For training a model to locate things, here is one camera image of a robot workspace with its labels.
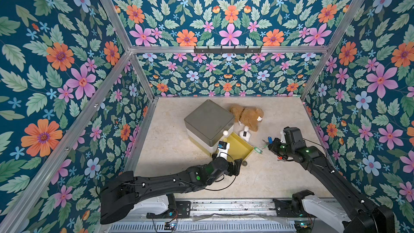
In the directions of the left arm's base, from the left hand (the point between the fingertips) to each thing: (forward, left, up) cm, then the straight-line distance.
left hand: (237, 159), depth 76 cm
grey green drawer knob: (+2, -5, -11) cm, 12 cm away
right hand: (+7, -17, -1) cm, 18 cm away
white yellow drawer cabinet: (+10, +16, -4) cm, 20 cm away
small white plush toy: (+19, -9, -10) cm, 23 cm away
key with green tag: (+10, -15, -14) cm, 23 cm away
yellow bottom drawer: (+12, -3, -14) cm, 19 cm away
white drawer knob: (+12, +5, +4) cm, 14 cm away
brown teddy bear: (+27, -11, -3) cm, 30 cm away
